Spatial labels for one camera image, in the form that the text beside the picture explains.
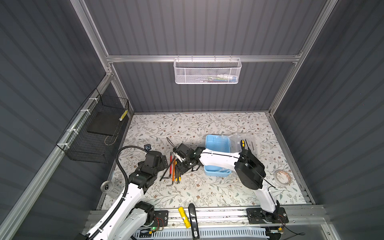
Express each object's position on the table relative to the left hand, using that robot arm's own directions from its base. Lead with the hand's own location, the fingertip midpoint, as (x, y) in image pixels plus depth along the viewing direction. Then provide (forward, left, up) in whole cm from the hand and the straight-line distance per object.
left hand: (155, 160), depth 81 cm
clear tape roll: (-10, -73, -11) cm, 74 cm away
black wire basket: (+7, +29, +16) cm, 34 cm away
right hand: (0, -14, -11) cm, 18 cm away
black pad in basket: (+16, +26, +14) cm, 34 cm away
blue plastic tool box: (+11, -46, -4) cm, 48 cm away
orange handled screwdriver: (-1, -9, -12) cm, 14 cm away
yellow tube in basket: (+20, +17, +15) cm, 31 cm away
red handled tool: (+5, -7, -12) cm, 14 cm away
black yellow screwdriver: (+6, -50, +1) cm, 51 cm away
